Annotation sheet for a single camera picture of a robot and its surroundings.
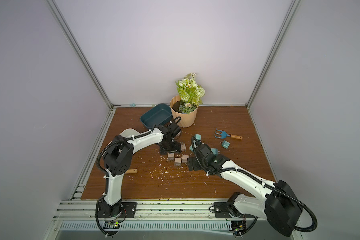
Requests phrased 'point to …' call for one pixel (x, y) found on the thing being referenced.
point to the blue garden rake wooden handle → (223, 135)
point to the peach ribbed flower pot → (187, 120)
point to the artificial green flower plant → (190, 93)
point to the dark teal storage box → (159, 114)
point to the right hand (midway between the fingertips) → (194, 160)
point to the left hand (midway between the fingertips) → (177, 152)
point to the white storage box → (129, 132)
